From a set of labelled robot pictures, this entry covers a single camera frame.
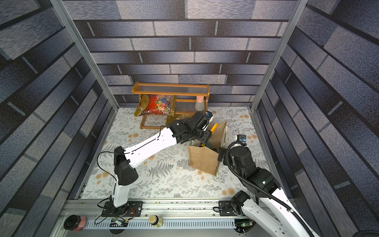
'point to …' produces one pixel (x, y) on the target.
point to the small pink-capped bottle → (199, 105)
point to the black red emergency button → (75, 222)
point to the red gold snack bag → (158, 104)
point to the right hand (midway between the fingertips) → (227, 148)
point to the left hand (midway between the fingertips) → (208, 132)
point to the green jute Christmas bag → (205, 156)
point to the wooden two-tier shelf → (185, 107)
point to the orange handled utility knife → (214, 127)
